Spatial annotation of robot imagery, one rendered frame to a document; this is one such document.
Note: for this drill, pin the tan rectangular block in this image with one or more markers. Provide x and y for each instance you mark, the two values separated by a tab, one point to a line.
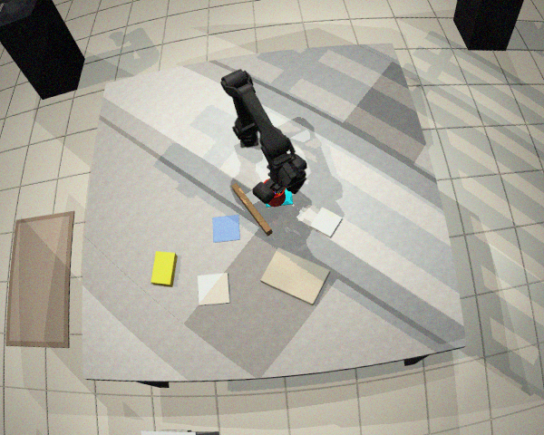
252	210

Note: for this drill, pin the yellow rectangular block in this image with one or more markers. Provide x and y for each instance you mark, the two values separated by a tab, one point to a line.
164	268

